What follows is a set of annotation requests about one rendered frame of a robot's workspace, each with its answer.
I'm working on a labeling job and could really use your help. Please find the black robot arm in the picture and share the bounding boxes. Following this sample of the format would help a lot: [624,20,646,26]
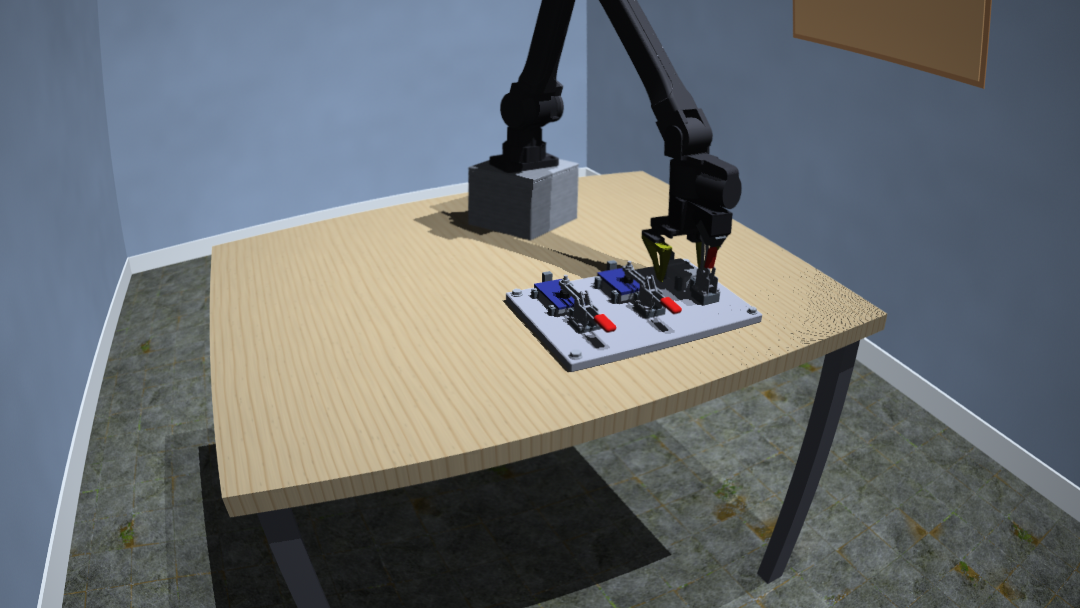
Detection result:
[489,0,742,248]

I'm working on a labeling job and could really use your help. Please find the blue rectangular block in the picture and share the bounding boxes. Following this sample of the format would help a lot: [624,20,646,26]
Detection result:
[597,268,640,301]
[534,279,573,314]

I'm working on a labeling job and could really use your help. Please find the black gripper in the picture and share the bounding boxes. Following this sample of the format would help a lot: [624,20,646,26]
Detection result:
[642,188,702,282]

